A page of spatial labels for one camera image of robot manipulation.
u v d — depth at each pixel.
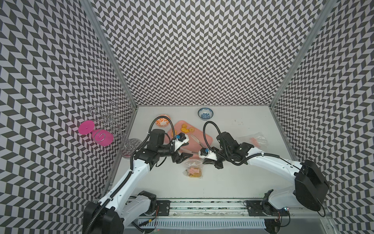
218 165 0.69
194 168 0.78
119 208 0.40
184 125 1.05
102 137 0.65
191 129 1.04
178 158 0.66
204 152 0.65
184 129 1.03
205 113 1.12
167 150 0.65
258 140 0.96
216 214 0.73
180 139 0.63
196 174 0.80
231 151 0.62
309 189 0.42
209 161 0.70
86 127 0.67
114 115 0.96
